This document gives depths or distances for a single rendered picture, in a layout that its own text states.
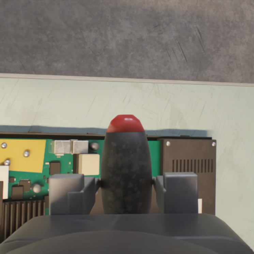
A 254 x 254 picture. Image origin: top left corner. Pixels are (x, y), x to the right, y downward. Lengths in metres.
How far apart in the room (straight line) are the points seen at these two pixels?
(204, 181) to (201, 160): 0.03
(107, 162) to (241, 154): 0.34
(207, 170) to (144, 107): 0.11
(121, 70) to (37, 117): 1.19
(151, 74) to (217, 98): 1.15
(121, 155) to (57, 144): 0.17
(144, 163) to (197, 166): 0.24
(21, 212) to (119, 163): 0.17
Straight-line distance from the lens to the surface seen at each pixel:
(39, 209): 0.32
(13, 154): 0.33
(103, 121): 0.36
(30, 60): 1.39
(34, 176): 0.33
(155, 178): 0.17
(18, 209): 0.33
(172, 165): 0.38
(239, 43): 1.99
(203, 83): 0.44
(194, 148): 0.39
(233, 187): 0.48
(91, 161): 0.32
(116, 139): 0.16
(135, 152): 0.16
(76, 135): 0.34
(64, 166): 0.34
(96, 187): 0.16
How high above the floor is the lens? 1.33
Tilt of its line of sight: 63 degrees down
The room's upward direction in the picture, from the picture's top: 88 degrees clockwise
